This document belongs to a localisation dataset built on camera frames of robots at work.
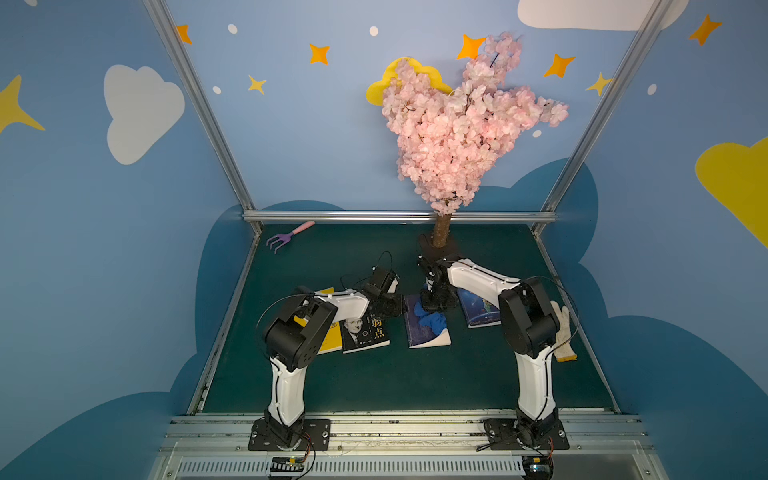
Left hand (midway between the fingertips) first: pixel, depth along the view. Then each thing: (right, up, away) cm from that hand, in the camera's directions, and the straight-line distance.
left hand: (408, 305), depth 97 cm
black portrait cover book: (-13, -7, -6) cm, 16 cm away
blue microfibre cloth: (+8, -4, -7) cm, 11 cm away
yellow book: (-23, -9, -8) cm, 26 cm away
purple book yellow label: (+3, -8, -6) cm, 11 cm away
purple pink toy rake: (-48, +23, +18) cm, 57 cm away
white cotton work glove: (+47, -13, -8) cm, 49 cm away
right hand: (+8, -1, 0) cm, 8 cm away
